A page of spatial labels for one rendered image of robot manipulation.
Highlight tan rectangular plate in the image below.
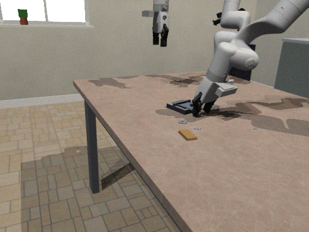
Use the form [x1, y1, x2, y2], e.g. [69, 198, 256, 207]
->
[179, 130, 197, 141]

